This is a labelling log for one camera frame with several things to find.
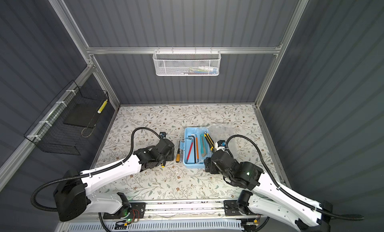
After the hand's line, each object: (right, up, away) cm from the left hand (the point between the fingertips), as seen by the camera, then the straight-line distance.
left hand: (170, 150), depth 83 cm
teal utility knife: (+19, +1, +4) cm, 19 cm away
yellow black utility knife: (+23, +5, +7) cm, 25 cm away
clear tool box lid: (+35, +8, +22) cm, 42 cm away
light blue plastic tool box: (+14, 0, +13) cm, 19 cm away
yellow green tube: (-37, +22, -4) cm, 44 cm away
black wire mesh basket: (-49, +15, -11) cm, 52 cm away
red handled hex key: (+11, -2, +13) cm, 17 cm away
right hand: (+22, -4, -10) cm, 25 cm away
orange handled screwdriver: (+4, -5, +8) cm, 10 cm away
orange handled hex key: (+15, 0, +14) cm, 21 cm away
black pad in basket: (-41, +20, -10) cm, 47 cm away
